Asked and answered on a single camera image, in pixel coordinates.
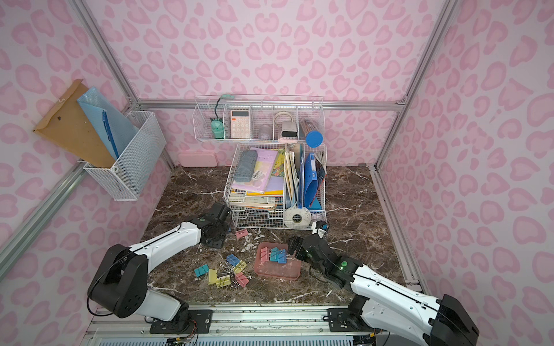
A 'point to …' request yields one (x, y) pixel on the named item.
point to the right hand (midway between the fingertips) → (294, 243)
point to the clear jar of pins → (317, 216)
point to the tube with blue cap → (314, 138)
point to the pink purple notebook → (266, 159)
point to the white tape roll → (289, 213)
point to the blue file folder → (311, 178)
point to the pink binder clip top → (241, 233)
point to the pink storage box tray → (291, 270)
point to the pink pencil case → (198, 158)
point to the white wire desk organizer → (269, 185)
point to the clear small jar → (265, 132)
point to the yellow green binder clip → (240, 267)
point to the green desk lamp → (217, 123)
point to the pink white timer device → (288, 131)
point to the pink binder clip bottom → (242, 280)
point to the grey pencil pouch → (246, 166)
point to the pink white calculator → (240, 124)
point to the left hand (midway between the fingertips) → (227, 227)
